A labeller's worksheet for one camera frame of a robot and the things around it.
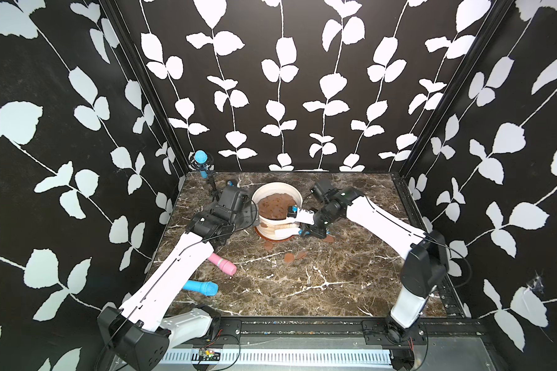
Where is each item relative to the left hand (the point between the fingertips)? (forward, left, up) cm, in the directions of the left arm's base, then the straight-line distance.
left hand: (245, 208), depth 76 cm
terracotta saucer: (0, -11, -23) cm, 26 cm away
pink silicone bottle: (-10, +10, -21) cm, 26 cm away
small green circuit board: (-38, +12, -26) cm, 47 cm away
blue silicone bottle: (-19, +15, -20) cm, 31 cm away
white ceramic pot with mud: (+14, -10, -14) cm, 22 cm away
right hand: (-3, -20, -9) cm, 22 cm away
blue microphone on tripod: (+26, +19, -2) cm, 33 cm away
